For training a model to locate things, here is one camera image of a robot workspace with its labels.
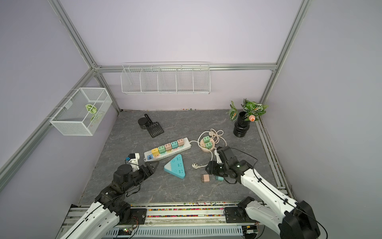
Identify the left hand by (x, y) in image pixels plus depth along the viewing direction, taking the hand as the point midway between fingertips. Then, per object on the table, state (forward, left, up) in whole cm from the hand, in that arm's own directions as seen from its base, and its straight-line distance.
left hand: (157, 165), depth 78 cm
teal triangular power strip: (+3, -9, -10) cm, 13 cm away
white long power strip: (+18, -16, -11) cm, 27 cm away
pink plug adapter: (-5, -26, -11) cm, 28 cm away
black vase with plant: (+22, -54, +15) cm, 60 cm away
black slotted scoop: (+33, +8, -10) cm, 35 cm away
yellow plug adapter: (+12, +4, -7) cm, 15 cm away
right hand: (-2, -27, -4) cm, 28 cm away
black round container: (+39, +16, -9) cm, 43 cm away
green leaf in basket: (+27, +34, +18) cm, 47 cm away
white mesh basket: (+27, +41, +15) cm, 51 cm away
